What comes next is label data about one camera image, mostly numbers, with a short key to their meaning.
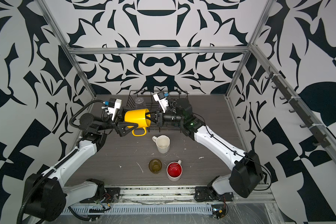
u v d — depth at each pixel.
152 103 1.15
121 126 0.57
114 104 0.56
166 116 0.61
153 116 0.62
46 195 0.39
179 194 0.76
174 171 0.81
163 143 0.89
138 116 0.58
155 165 0.83
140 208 0.71
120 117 0.61
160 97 0.60
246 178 0.41
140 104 1.03
